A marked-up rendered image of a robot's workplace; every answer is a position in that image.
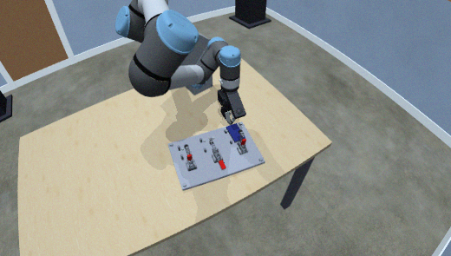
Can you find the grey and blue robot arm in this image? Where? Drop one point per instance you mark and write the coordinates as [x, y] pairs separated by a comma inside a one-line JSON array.
[[165, 44]]

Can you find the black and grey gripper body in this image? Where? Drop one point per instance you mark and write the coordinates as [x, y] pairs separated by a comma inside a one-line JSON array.
[[222, 97]]

